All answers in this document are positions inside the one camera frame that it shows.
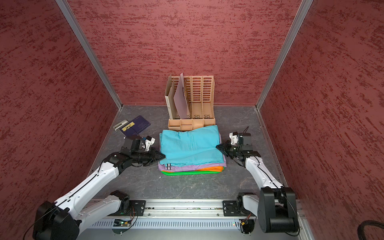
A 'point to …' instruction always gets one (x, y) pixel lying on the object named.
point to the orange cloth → (216, 169)
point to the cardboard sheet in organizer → (169, 96)
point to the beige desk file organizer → (200, 95)
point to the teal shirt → (197, 146)
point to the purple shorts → (187, 167)
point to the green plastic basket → (193, 173)
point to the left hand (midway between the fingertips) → (164, 159)
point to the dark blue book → (135, 127)
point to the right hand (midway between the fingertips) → (216, 148)
